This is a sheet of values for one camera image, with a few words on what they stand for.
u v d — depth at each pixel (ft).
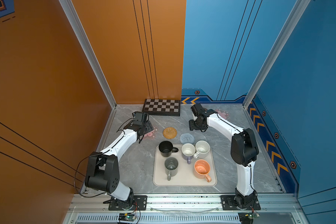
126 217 2.32
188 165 2.80
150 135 3.33
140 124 2.26
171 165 2.78
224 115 3.76
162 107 3.78
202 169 2.77
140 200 2.44
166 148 2.95
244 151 1.71
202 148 3.01
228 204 2.38
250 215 2.29
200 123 2.35
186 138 3.26
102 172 1.43
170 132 3.36
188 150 2.96
